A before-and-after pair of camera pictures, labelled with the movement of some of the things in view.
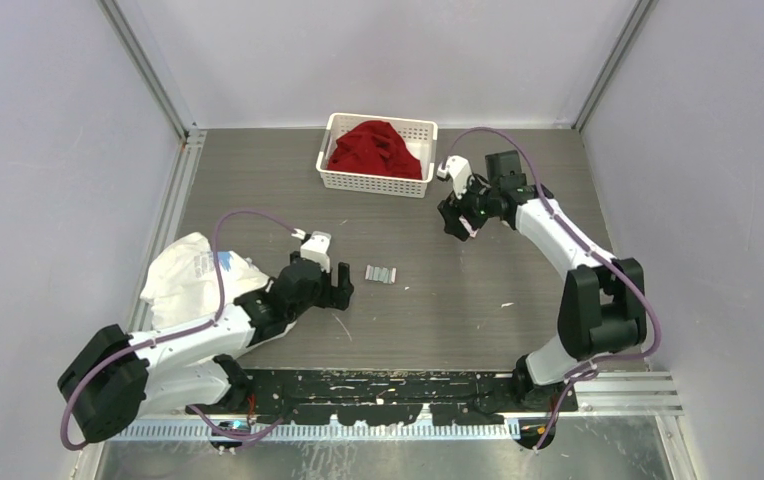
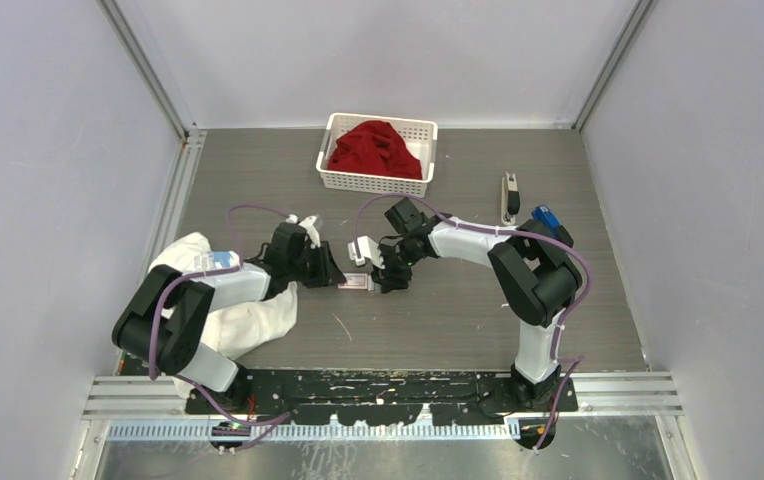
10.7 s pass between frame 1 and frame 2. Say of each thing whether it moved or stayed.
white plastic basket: stayed
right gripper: moved
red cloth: stayed
